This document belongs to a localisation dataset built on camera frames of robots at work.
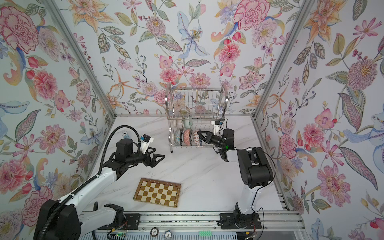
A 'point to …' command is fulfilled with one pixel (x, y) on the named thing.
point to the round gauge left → (154, 232)
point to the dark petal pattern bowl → (177, 137)
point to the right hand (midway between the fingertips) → (198, 133)
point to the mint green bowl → (187, 124)
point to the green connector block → (205, 233)
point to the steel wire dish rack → (191, 110)
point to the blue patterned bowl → (197, 139)
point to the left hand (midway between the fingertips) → (160, 154)
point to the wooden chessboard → (158, 192)
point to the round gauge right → (168, 234)
